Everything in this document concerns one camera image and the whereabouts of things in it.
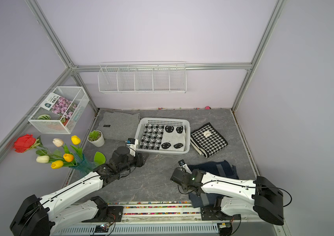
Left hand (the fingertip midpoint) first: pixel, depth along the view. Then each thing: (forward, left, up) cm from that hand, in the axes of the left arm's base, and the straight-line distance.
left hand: (146, 155), depth 81 cm
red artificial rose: (-3, +46, +23) cm, 52 cm away
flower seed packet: (+20, +41, +21) cm, 51 cm away
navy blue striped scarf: (-7, -43, -10) cm, 44 cm away
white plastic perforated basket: (+23, +5, -4) cm, 24 cm away
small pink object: (+48, -48, -14) cm, 69 cm away
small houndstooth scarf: (+12, -38, -8) cm, 41 cm away
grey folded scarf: (+29, +22, -9) cm, 38 cm away
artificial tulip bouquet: (-3, +39, +10) cm, 41 cm away
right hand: (-12, -22, -9) cm, 27 cm away
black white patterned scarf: (+16, -13, -8) cm, 22 cm away
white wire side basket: (+13, +47, +20) cm, 52 cm away
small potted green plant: (+17, +34, -5) cm, 38 cm away
